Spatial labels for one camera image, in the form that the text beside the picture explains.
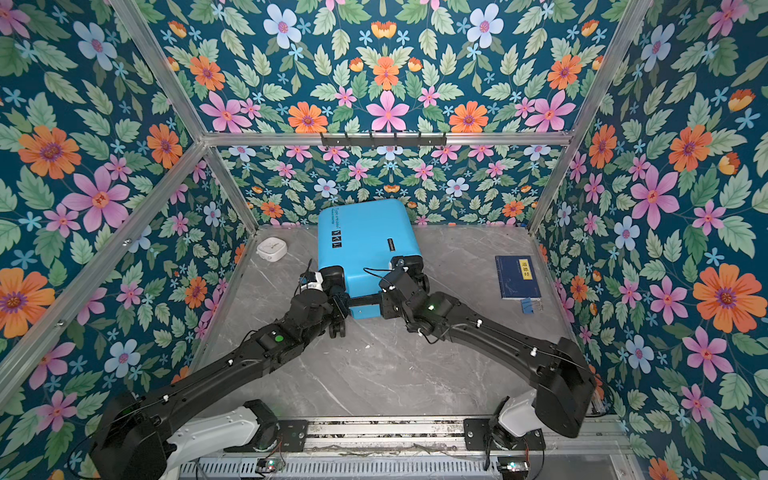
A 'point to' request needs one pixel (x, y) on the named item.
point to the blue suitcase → (366, 239)
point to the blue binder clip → (527, 306)
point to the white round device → (272, 248)
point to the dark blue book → (517, 278)
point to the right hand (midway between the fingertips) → (387, 294)
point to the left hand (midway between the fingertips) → (352, 292)
